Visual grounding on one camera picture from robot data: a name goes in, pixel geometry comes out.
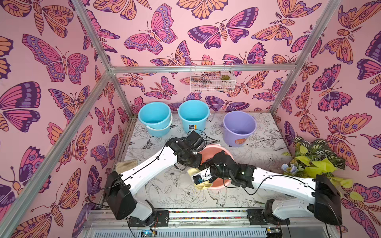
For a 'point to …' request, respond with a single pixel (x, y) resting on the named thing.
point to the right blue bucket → (194, 114)
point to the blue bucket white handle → (162, 129)
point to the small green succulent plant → (225, 77)
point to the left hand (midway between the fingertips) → (200, 162)
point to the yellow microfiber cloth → (205, 185)
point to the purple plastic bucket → (238, 127)
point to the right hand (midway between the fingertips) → (198, 160)
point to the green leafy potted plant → (312, 157)
